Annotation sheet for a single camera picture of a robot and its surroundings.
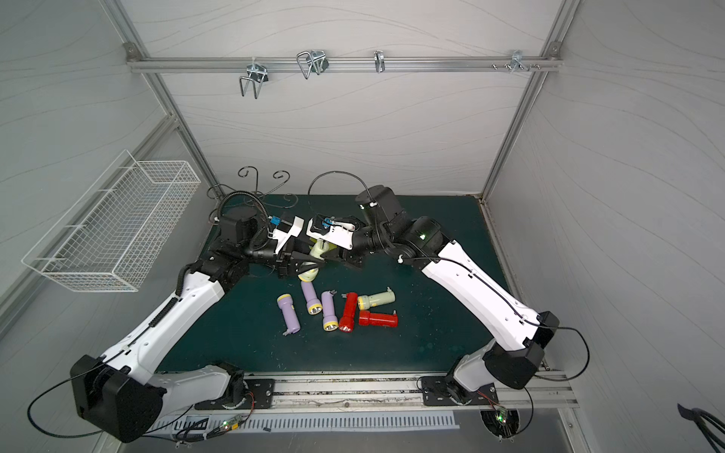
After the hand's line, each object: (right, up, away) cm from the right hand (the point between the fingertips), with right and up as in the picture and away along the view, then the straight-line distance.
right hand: (326, 240), depth 63 cm
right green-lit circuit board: (+44, -46, +9) cm, 65 cm away
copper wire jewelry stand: (-25, +14, +17) cm, 33 cm away
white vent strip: (+10, -47, +8) cm, 48 cm away
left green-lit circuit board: (-25, -46, +6) cm, 53 cm away
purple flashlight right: (-2, -25, +21) cm, 33 cm away
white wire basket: (-54, +1, +6) cm, 54 cm away
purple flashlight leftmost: (-15, -25, +23) cm, 37 cm away
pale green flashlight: (+8, -21, +25) cm, 34 cm away
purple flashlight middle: (-8, -22, +25) cm, 34 cm away
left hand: (-1, -4, +1) cm, 5 cm away
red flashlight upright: (+2, -26, +21) cm, 34 cm away
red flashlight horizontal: (+9, -25, +21) cm, 34 cm away
